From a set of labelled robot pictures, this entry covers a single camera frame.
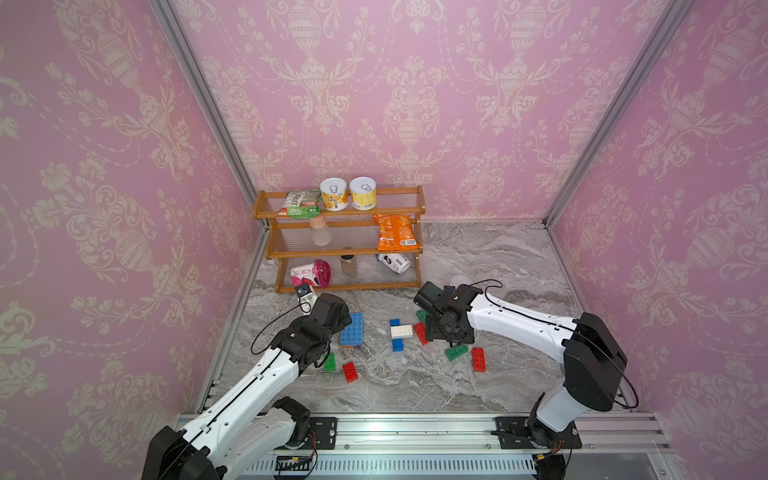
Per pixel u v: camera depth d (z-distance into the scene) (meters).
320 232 0.92
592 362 0.44
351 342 0.86
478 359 0.85
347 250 0.94
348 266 0.97
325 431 0.74
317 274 0.94
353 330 0.88
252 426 0.46
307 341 0.56
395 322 0.92
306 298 0.71
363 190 0.81
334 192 0.81
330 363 0.85
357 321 0.90
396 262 1.00
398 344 0.87
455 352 0.86
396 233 0.95
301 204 0.81
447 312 0.60
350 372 0.83
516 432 0.73
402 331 0.88
